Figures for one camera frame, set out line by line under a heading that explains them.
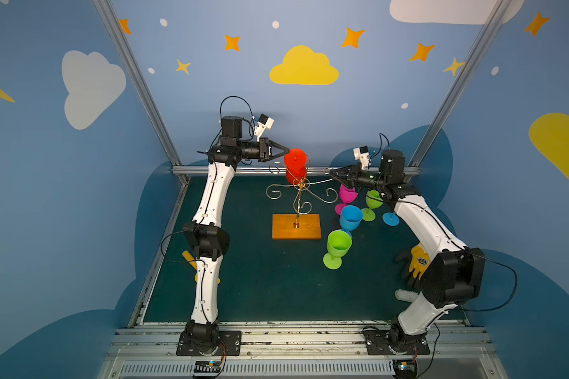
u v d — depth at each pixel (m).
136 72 0.81
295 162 0.76
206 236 0.57
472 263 0.45
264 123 0.73
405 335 0.64
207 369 0.73
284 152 0.77
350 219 0.91
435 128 1.01
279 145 0.76
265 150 0.70
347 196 1.01
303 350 0.73
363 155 0.75
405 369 0.73
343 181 0.74
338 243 0.86
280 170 0.77
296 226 1.01
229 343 0.75
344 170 0.75
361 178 0.72
